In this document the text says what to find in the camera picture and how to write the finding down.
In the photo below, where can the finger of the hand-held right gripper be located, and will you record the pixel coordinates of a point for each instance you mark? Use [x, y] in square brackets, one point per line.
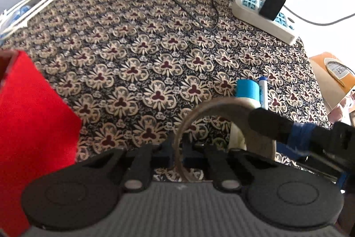
[266, 121]
[291, 151]

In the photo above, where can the brown cardboard box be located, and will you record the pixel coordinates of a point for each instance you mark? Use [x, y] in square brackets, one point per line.
[321, 78]

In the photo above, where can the white marker with blue cap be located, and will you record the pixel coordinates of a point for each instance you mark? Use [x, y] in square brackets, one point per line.
[263, 92]

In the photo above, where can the white tube with blue cap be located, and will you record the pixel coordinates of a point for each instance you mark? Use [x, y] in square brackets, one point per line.
[246, 91]

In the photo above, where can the white power strip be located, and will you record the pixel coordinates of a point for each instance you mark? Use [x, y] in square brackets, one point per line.
[249, 17]

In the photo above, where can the black charger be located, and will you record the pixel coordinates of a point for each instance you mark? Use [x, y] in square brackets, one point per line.
[271, 3]

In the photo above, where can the red cardboard box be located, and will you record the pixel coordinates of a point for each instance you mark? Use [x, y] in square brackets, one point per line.
[33, 120]

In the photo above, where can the floral patterned cloth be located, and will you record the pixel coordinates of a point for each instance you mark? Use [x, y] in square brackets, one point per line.
[138, 59]

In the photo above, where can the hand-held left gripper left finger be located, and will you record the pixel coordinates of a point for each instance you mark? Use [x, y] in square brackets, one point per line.
[163, 155]

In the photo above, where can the printed tape roll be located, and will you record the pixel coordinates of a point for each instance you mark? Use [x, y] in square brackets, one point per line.
[222, 109]

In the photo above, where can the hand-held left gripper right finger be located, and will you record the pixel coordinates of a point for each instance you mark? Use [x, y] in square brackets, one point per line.
[192, 156]

